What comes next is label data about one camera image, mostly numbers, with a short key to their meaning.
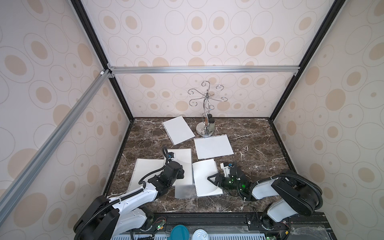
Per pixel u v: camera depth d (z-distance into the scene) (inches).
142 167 36.4
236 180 26.9
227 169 32.2
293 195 17.6
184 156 38.5
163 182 25.1
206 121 40.5
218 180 30.5
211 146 41.2
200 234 26.0
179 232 25.5
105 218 15.9
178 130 46.9
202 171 35.7
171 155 29.9
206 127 43.0
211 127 41.8
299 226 28.8
